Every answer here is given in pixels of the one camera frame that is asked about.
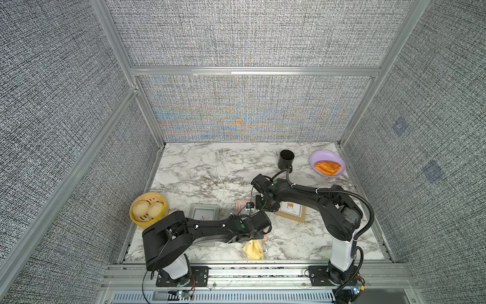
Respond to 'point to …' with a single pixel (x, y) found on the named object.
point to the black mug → (285, 160)
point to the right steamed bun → (155, 209)
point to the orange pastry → (327, 168)
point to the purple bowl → (323, 155)
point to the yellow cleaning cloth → (254, 248)
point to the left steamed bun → (140, 208)
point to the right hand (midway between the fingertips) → (258, 204)
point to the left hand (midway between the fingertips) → (263, 232)
